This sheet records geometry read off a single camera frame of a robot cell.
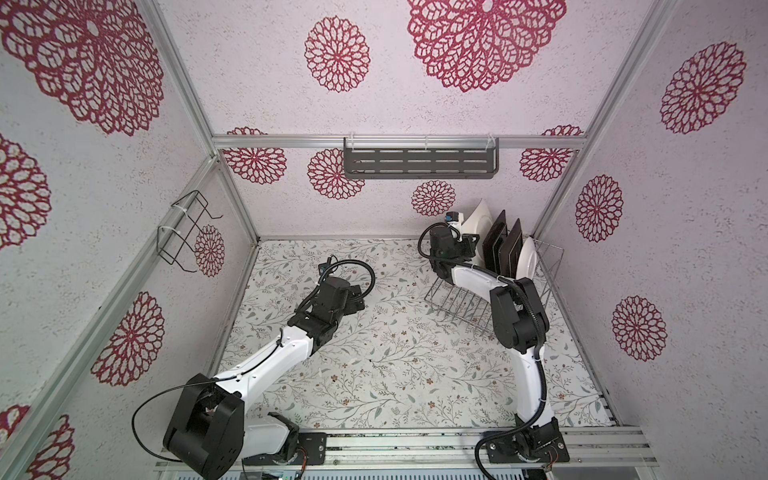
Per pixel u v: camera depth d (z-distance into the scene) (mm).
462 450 777
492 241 945
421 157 947
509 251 913
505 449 730
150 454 416
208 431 403
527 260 945
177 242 749
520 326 585
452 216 881
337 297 630
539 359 595
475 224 965
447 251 818
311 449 740
